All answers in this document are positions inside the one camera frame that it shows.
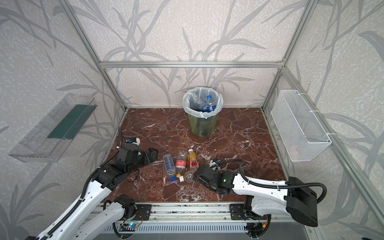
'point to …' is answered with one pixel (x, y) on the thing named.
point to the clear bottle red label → (181, 162)
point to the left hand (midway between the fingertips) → (154, 149)
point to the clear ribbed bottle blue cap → (170, 167)
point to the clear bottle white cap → (189, 175)
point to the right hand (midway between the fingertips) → (196, 174)
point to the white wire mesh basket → (302, 133)
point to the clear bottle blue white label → (199, 103)
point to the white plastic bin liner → (202, 92)
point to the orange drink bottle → (192, 158)
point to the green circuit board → (129, 225)
